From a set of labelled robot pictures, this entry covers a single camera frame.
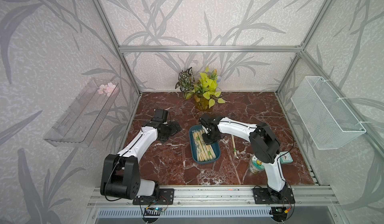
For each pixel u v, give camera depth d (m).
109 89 0.76
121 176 0.42
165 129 0.74
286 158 0.85
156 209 0.71
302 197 0.77
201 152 0.87
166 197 0.73
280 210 0.74
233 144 0.91
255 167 0.75
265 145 0.52
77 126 0.64
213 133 0.79
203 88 0.93
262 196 0.74
